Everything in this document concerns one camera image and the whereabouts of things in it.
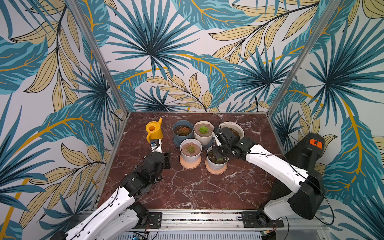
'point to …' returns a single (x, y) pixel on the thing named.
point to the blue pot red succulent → (182, 129)
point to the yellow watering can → (155, 130)
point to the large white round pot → (236, 130)
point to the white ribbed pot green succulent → (203, 133)
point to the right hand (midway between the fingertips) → (215, 149)
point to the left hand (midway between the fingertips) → (166, 154)
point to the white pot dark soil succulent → (213, 165)
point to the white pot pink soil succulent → (190, 150)
